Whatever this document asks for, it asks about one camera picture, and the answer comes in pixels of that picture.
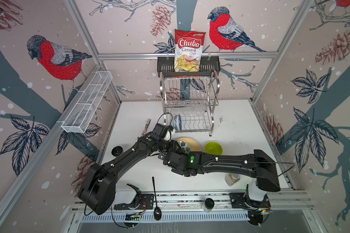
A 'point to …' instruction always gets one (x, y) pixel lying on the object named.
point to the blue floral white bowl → (177, 123)
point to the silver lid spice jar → (231, 178)
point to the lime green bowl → (213, 148)
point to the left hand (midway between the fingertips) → (178, 148)
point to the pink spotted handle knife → (146, 128)
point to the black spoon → (157, 213)
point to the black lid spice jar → (116, 151)
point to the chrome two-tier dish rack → (189, 102)
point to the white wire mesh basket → (80, 114)
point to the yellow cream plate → (194, 145)
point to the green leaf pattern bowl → (184, 147)
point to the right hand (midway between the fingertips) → (174, 162)
